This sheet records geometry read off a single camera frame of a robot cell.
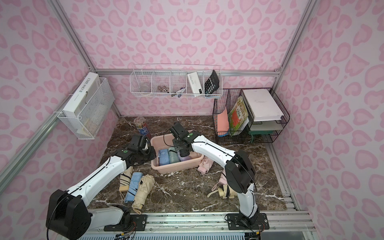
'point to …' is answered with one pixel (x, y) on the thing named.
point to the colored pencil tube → (140, 123)
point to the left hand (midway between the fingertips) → (156, 151)
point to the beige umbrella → (146, 182)
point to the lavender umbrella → (183, 158)
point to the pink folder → (222, 121)
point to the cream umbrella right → (224, 191)
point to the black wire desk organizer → (254, 132)
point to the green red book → (238, 118)
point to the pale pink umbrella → (205, 165)
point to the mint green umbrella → (173, 155)
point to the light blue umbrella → (163, 157)
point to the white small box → (195, 82)
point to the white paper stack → (263, 105)
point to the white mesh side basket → (93, 114)
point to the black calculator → (212, 84)
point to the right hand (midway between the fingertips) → (178, 142)
